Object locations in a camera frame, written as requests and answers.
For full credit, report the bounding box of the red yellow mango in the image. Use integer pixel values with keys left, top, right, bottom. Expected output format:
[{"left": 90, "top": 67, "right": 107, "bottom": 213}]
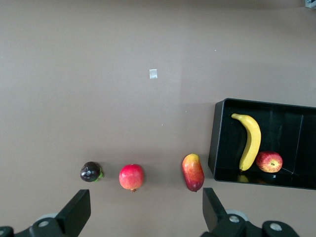
[{"left": 182, "top": 153, "right": 205, "bottom": 193}]

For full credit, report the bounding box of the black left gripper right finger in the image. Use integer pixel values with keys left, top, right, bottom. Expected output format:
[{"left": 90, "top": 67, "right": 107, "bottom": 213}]
[{"left": 201, "top": 187, "right": 301, "bottom": 237}]

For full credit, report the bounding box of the black plastic box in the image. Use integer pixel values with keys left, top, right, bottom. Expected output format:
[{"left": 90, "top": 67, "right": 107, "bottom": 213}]
[{"left": 207, "top": 98, "right": 316, "bottom": 191}]

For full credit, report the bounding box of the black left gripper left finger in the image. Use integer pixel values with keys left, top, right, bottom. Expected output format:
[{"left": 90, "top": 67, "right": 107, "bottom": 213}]
[{"left": 0, "top": 189, "right": 91, "bottom": 237}]

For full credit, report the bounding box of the red pomegranate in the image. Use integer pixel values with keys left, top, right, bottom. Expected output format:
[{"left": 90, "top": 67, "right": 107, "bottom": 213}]
[{"left": 118, "top": 163, "right": 144, "bottom": 194}]

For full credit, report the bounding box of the brown table cover sheet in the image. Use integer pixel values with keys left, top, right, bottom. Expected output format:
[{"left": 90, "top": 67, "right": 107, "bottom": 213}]
[{"left": 0, "top": 0, "right": 316, "bottom": 237}]

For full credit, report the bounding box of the red yellow apple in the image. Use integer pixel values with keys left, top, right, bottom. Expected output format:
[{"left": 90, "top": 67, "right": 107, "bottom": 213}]
[{"left": 255, "top": 151, "right": 283, "bottom": 173}]

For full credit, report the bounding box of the dark purple mangosteen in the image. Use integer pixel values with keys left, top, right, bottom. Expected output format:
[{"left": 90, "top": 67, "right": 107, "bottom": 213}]
[{"left": 79, "top": 161, "right": 104, "bottom": 183}]

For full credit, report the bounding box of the yellow banana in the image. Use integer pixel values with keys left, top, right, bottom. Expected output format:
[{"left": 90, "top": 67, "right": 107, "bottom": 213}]
[{"left": 231, "top": 113, "right": 262, "bottom": 172}]

